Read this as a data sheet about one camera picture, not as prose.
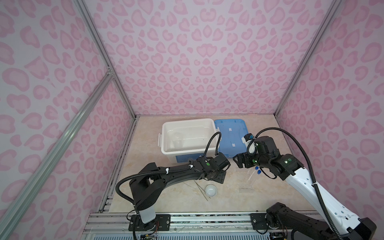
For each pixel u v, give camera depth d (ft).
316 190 1.41
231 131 3.61
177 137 3.28
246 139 2.21
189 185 2.82
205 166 1.96
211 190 2.70
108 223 2.46
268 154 1.78
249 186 2.79
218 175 2.41
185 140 3.39
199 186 2.81
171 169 1.69
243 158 2.15
